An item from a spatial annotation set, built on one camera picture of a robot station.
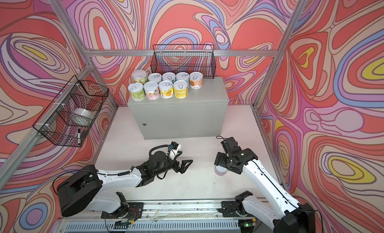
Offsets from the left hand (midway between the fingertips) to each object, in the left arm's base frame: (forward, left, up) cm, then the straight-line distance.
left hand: (189, 157), depth 80 cm
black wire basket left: (+10, +57, +21) cm, 61 cm away
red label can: (-5, -17, -7) cm, 19 cm away
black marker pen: (+4, +54, +13) cm, 55 cm away
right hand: (-5, -19, -3) cm, 20 cm away
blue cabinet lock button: (+19, +27, +5) cm, 33 cm away
